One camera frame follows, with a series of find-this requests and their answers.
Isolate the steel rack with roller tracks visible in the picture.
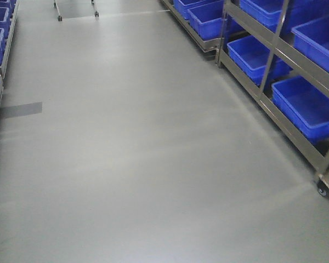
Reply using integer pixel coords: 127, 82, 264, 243
215, 0, 329, 198

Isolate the steel cart on castors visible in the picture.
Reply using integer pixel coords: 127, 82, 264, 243
53, 0, 100, 22

